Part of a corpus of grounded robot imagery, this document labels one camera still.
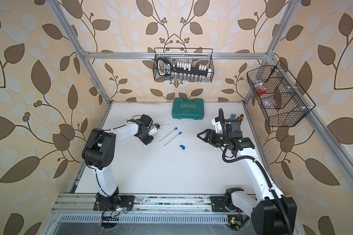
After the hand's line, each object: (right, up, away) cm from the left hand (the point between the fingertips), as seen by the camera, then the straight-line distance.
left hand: (146, 138), depth 98 cm
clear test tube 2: (+11, -1, +1) cm, 11 cm away
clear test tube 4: (-1, -4, -5) cm, 7 cm away
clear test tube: (+11, +8, +6) cm, 15 cm away
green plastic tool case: (+29, +21, +14) cm, 38 cm away
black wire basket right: (+81, +22, -15) cm, 85 cm away
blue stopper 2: (+23, +3, +4) cm, 23 cm away
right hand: (+34, +3, -21) cm, 40 cm away
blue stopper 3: (+24, -5, -2) cm, 24 cm away
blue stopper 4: (+25, -6, -4) cm, 26 cm away
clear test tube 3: (+17, -2, +1) cm, 17 cm away
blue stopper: (+20, +6, +7) cm, 22 cm away
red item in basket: (+69, +30, -17) cm, 77 cm away
